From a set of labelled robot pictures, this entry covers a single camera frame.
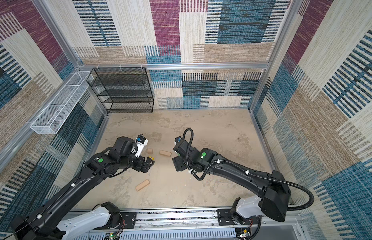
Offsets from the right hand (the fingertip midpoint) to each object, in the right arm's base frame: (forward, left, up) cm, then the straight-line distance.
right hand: (182, 161), depth 77 cm
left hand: (+1, +17, +4) cm, 18 cm away
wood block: (+13, +13, -14) cm, 23 cm away
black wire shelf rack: (+57, +43, +3) cm, 71 cm away
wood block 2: (-6, +23, -15) cm, 29 cm away
